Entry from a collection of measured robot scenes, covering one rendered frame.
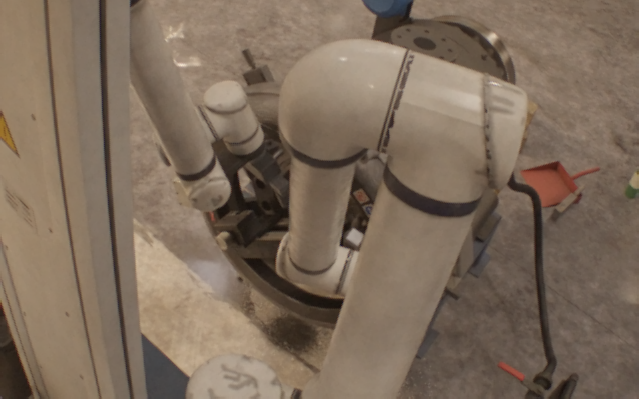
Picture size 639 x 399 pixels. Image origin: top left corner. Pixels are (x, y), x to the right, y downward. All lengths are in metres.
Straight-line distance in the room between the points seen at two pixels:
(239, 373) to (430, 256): 0.43
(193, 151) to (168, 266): 1.28
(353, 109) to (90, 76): 0.28
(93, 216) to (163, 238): 1.93
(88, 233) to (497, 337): 2.06
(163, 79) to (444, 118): 0.58
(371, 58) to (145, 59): 0.50
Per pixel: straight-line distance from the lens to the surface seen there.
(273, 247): 1.92
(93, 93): 0.60
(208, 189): 1.34
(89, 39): 0.57
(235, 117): 1.46
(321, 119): 0.74
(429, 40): 2.14
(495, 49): 2.51
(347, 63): 0.72
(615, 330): 2.88
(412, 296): 0.83
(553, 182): 3.36
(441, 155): 0.72
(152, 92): 1.17
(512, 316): 2.68
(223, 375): 1.11
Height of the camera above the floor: 1.95
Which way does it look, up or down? 44 degrees down
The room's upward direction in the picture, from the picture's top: 12 degrees clockwise
